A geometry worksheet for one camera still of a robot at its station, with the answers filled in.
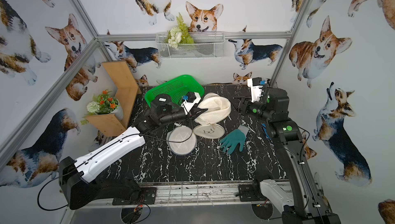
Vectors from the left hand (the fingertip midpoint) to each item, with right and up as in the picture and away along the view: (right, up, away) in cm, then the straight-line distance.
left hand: (205, 103), depth 66 cm
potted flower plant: (-55, -1, +17) cm, 58 cm away
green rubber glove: (+20, -21, +29) cm, 41 cm away
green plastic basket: (-24, +10, +52) cm, 58 cm away
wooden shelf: (-55, +19, +35) cm, 68 cm away
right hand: (+13, +4, -3) cm, 14 cm away
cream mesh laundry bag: (+5, -2, -2) cm, 6 cm away
